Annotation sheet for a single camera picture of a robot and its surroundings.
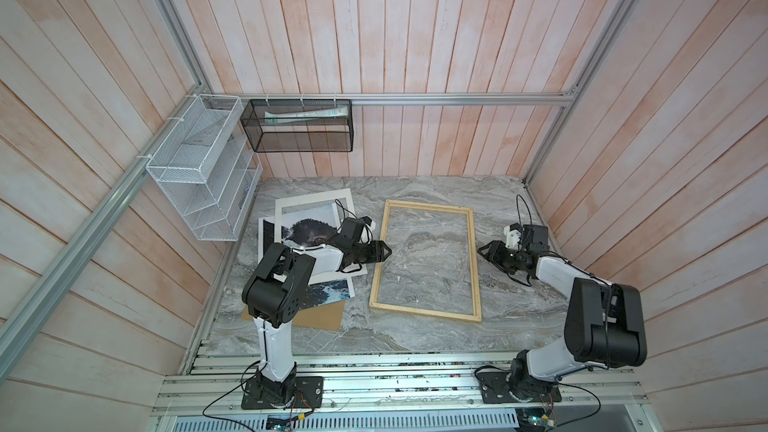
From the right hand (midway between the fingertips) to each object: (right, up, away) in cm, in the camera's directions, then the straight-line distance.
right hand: (484, 251), depth 94 cm
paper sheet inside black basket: (-67, +42, -5) cm, 79 cm away
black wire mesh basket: (-62, +44, +10) cm, 76 cm away
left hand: (-32, -2, +2) cm, 32 cm away
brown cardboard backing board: (-49, -18, -8) cm, 53 cm away
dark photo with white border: (-53, -13, -4) cm, 55 cm away
